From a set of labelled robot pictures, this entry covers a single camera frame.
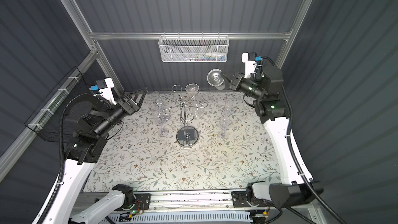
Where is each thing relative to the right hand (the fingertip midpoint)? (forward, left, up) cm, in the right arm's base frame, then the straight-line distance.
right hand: (222, 75), depth 60 cm
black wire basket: (-13, +71, -11) cm, 73 cm away
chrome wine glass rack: (-2, +18, -45) cm, 49 cm away
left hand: (-8, +30, 0) cm, 31 cm away
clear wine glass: (+10, +13, -15) cm, 22 cm away
